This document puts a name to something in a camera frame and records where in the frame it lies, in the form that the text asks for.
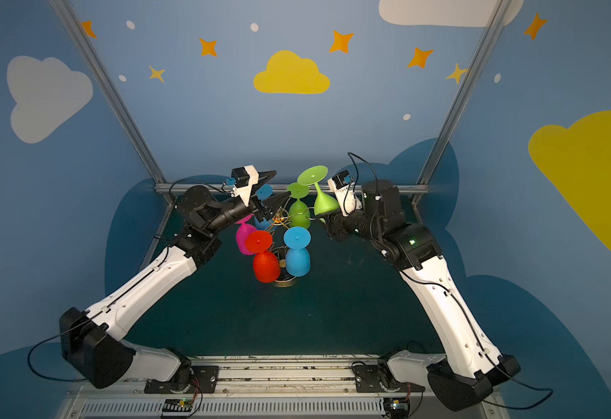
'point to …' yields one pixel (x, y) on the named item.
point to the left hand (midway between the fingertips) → (278, 177)
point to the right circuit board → (396, 407)
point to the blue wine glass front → (298, 257)
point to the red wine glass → (266, 266)
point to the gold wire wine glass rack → (278, 229)
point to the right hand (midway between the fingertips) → (331, 208)
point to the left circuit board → (177, 405)
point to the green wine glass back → (298, 213)
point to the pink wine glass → (242, 234)
